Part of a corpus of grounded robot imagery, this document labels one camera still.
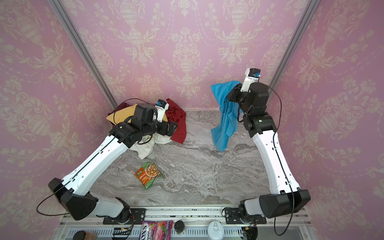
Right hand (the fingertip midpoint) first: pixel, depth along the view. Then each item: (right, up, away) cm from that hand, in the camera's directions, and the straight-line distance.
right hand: (235, 82), depth 65 cm
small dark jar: (-24, -62, -2) cm, 67 cm away
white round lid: (-8, -66, +1) cm, 66 cm away
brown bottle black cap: (-65, -65, -3) cm, 92 cm away
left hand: (-30, -18, +7) cm, 35 cm away
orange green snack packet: (-45, -47, +21) cm, 69 cm away
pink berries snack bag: (-35, -67, +3) cm, 76 cm away
